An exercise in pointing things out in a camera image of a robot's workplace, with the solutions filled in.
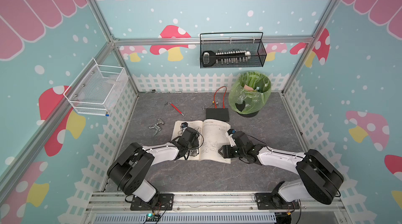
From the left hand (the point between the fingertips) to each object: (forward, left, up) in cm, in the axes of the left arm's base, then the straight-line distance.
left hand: (195, 141), depth 93 cm
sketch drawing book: (+5, -11, +3) cm, 12 cm away
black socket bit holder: (+36, -8, +33) cm, 50 cm away
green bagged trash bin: (+18, -31, +22) cm, 42 cm away
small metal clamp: (+10, +26, 0) cm, 27 cm away
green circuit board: (-38, +19, -4) cm, 42 cm away
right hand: (-6, -15, +2) cm, 17 cm away
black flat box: (+21, -15, 0) cm, 26 cm away
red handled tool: (+21, +11, -1) cm, 23 cm away
